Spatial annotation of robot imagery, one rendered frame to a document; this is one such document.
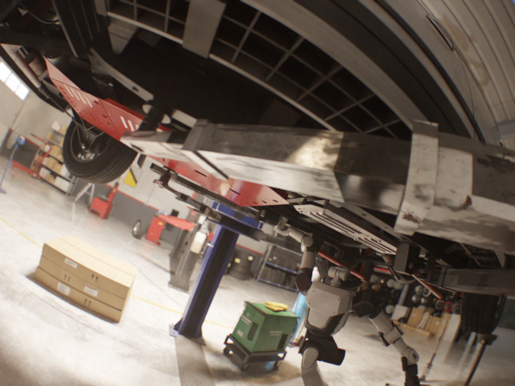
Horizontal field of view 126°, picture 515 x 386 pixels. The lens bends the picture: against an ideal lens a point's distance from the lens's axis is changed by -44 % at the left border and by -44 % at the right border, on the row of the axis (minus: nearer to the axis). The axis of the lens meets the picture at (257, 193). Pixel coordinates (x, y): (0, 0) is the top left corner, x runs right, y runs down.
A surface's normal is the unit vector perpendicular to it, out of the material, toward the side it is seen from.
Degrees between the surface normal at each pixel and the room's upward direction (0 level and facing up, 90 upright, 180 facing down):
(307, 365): 90
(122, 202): 90
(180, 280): 90
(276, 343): 86
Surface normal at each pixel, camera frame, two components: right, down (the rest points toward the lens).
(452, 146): -0.45, -0.38
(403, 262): -0.91, -0.23
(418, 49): 0.33, 0.00
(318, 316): -0.62, -0.39
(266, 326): 0.64, -0.01
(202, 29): -0.37, 0.90
